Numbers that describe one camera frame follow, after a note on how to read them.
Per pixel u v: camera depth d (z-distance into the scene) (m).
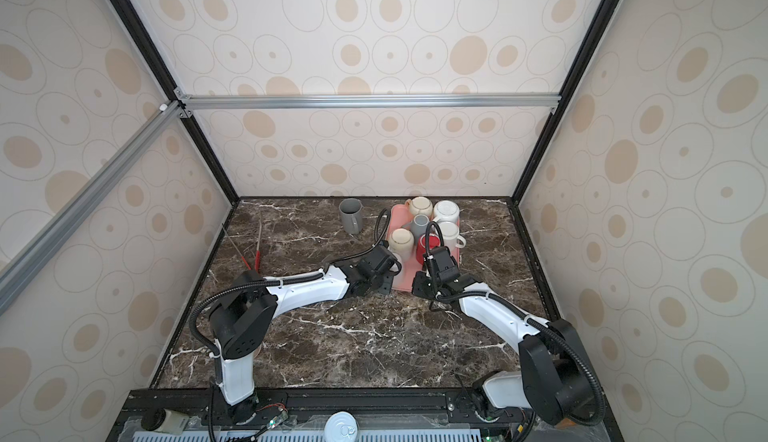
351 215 1.02
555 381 0.42
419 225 1.00
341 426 0.66
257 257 1.02
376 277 0.71
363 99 0.90
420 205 1.06
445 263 0.67
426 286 0.79
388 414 0.73
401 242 0.95
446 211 1.06
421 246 0.96
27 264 0.52
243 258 1.02
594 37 0.77
